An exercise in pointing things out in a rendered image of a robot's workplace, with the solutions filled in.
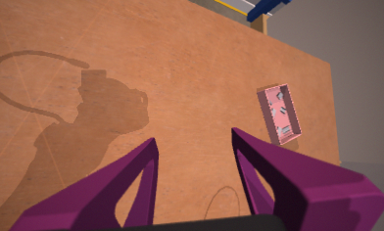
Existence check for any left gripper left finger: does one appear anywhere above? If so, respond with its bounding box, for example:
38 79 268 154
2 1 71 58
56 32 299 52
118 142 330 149
9 137 159 231

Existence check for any pink rectangular tray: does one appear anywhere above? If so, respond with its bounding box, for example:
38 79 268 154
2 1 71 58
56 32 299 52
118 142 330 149
257 84 302 145

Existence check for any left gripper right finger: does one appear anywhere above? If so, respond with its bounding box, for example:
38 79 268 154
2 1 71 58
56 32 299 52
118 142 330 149
231 127 384 231

